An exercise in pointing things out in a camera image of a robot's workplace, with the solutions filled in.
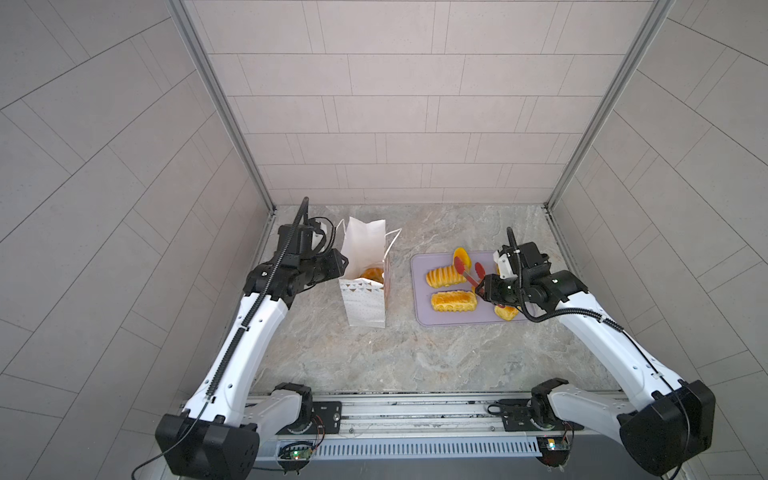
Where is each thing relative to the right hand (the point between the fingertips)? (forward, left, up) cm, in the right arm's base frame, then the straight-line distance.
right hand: (479, 290), depth 78 cm
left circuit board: (-31, +45, -10) cm, 56 cm away
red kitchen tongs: (+10, +3, -2) cm, 11 cm away
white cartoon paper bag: (-2, +29, +11) cm, 31 cm away
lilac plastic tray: (+1, +15, -13) cm, 20 cm away
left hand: (+6, +33, +11) cm, 35 cm away
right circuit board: (-34, -12, -15) cm, 39 cm away
